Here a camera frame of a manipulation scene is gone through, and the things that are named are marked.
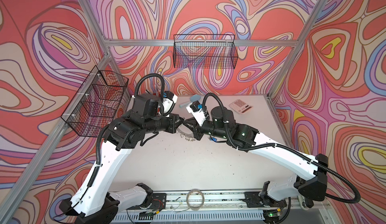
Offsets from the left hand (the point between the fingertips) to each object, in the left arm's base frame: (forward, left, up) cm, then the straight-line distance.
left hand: (186, 120), depth 59 cm
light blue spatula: (+51, -2, -41) cm, 65 cm away
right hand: (+1, 0, -5) cm, 5 cm away
